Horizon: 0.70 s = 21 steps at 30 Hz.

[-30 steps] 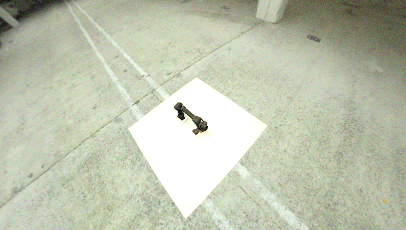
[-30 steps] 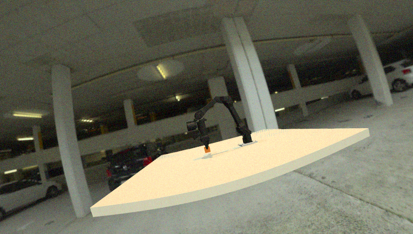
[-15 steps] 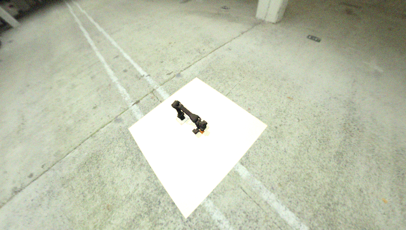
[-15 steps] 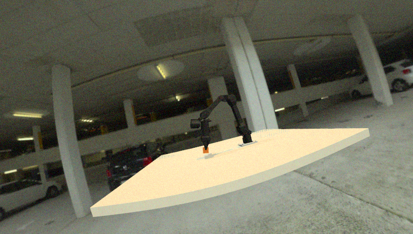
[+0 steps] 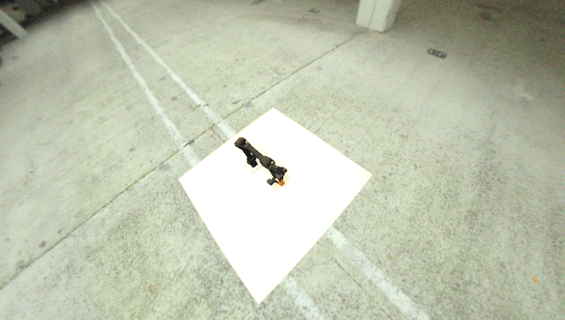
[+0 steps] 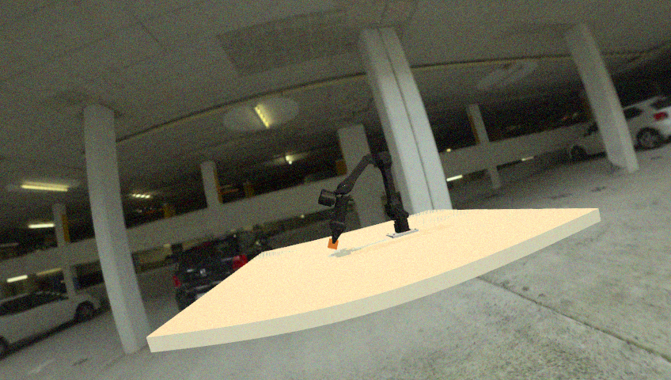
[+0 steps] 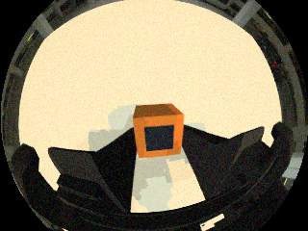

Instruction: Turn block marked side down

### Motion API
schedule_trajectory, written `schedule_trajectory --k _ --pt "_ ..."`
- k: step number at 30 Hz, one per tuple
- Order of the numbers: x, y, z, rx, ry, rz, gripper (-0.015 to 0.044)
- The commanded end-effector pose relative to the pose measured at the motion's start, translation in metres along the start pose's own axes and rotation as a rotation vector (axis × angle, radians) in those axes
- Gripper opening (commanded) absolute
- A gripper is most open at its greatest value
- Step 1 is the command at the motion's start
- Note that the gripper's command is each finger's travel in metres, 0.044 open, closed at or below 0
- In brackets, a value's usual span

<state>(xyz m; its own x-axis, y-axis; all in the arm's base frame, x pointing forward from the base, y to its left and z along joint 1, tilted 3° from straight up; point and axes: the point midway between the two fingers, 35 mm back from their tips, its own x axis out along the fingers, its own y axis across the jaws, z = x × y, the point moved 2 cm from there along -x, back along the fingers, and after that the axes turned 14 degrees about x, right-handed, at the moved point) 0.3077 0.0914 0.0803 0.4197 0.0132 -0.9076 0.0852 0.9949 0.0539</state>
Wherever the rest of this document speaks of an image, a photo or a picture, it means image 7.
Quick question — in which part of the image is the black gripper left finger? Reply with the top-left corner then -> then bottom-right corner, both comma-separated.
47,127 -> 138,212

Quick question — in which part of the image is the orange block with dark square face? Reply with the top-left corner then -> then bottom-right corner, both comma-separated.
134,103 -> 185,158

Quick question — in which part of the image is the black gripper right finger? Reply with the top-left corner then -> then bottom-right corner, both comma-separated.
181,124 -> 265,200

